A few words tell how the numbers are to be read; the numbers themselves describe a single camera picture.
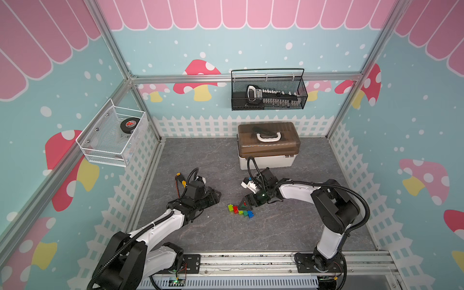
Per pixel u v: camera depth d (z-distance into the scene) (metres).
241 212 0.85
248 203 0.79
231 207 0.87
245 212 0.85
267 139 0.92
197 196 0.70
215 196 0.79
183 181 0.97
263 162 0.98
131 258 0.41
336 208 0.49
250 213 0.85
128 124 0.79
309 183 0.56
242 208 0.83
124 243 0.43
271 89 0.92
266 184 0.76
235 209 0.86
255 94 0.89
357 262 0.76
